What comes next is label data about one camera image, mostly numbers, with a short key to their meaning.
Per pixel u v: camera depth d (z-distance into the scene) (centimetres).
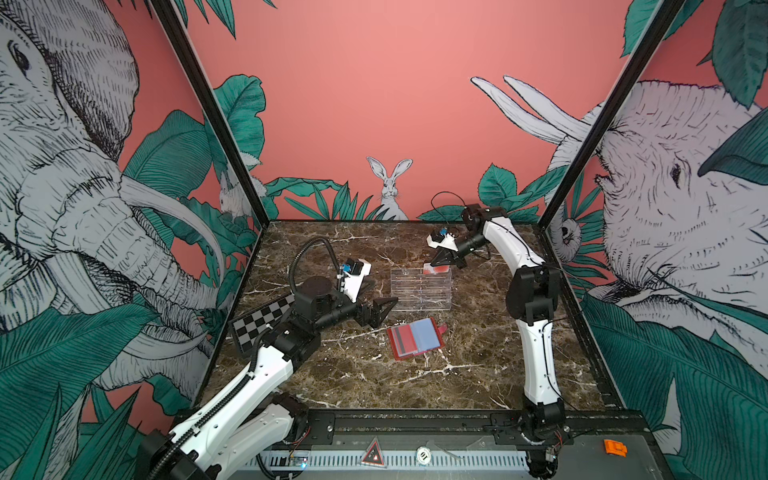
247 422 56
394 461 70
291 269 113
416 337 90
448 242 84
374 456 70
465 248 84
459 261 84
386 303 65
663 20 70
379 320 64
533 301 63
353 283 62
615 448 70
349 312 63
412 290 101
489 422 76
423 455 70
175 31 72
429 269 94
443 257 87
